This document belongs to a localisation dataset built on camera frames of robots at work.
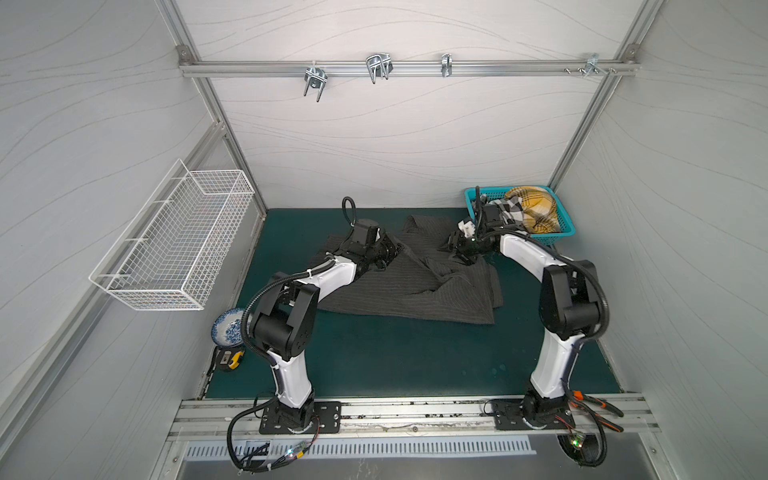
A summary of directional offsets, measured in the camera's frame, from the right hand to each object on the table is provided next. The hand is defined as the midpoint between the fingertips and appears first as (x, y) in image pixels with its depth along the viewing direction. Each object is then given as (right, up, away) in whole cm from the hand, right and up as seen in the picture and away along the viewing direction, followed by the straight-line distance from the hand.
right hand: (447, 244), depth 95 cm
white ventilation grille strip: (-55, -45, -29) cm, 77 cm away
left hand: (-12, +1, -4) cm, 13 cm away
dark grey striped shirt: (-11, -12, +6) cm, 17 cm away
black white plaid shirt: (+26, +12, +13) cm, 32 cm away
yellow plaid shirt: (+36, +13, +12) cm, 40 cm away
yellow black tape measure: (-63, -30, -15) cm, 71 cm away
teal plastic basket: (+7, +15, -7) cm, 18 cm away
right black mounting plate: (+12, -42, -22) cm, 49 cm away
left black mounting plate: (-35, -43, -22) cm, 60 cm away
